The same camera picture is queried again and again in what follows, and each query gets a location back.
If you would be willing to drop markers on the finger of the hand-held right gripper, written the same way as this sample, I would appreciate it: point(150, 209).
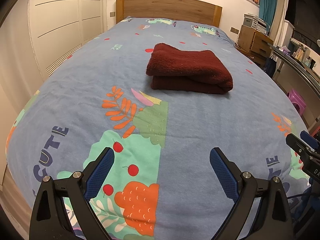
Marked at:
point(296, 143)
point(310, 139)

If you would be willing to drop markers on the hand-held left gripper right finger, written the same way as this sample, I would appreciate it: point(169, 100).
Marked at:
point(223, 175)

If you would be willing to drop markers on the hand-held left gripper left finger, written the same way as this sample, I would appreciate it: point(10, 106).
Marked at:
point(100, 175)

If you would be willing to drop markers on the dark red knit sweater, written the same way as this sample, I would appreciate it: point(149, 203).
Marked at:
point(187, 65)

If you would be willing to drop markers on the purple plastic stool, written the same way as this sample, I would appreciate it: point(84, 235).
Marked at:
point(296, 98)

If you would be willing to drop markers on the dark blue cloth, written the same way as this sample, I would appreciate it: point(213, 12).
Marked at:
point(303, 210)

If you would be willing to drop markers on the bed with blue patterned cover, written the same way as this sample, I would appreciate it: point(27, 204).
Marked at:
point(200, 120)

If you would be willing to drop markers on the dark-edged desk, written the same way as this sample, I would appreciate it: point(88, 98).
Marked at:
point(295, 63)

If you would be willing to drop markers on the dark blue bag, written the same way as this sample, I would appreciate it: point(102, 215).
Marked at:
point(270, 66)

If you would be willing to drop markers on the white cabinet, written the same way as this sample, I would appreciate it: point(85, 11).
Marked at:
point(287, 33)

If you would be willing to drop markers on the wooden nightstand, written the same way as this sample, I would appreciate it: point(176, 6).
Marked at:
point(255, 42)

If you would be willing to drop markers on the grey printer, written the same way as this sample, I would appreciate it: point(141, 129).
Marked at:
point(251, 21)

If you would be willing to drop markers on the teal curtain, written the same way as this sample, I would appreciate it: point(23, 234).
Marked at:
point(267, 2)

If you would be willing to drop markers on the white wardrobe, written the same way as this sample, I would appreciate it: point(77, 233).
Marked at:
point(60, 22)

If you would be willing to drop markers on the wooden headboard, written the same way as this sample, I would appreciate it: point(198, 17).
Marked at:
point(170, 8)

